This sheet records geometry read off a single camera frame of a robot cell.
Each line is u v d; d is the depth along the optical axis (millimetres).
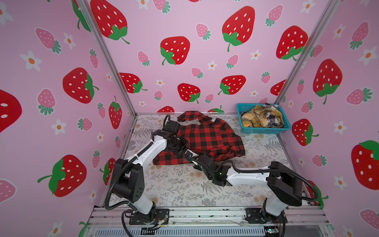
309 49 833
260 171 484
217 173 636
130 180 446
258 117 1066
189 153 703
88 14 699
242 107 1143
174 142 719
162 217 726
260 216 731
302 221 733
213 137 1063
